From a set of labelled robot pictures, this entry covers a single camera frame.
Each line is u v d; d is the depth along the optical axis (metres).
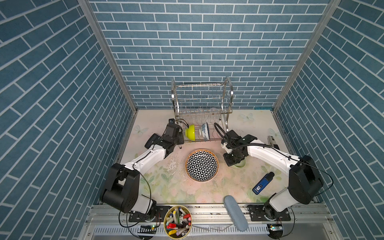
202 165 0.89
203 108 1.06
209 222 0.72
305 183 0.44
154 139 1.00
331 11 0.73
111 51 0.88
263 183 0.81
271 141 0.99
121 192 0.43
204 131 0.91
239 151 0.62
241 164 0.84
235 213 0.72
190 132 0.92
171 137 0.68
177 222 0.65
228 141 0.69
